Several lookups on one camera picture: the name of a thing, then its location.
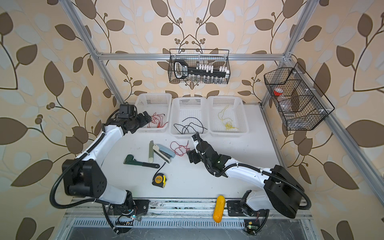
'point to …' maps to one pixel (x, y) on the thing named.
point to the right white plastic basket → (227, 116)
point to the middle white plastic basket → (189, 115)
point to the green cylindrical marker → (151, 156)
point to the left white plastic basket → (158, 105)
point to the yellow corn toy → (218, 210)
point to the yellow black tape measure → (159, 180)
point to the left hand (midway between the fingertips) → (146, 118)
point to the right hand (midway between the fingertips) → (193, 149)
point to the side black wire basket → (302, 105)
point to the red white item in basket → (278, 91)
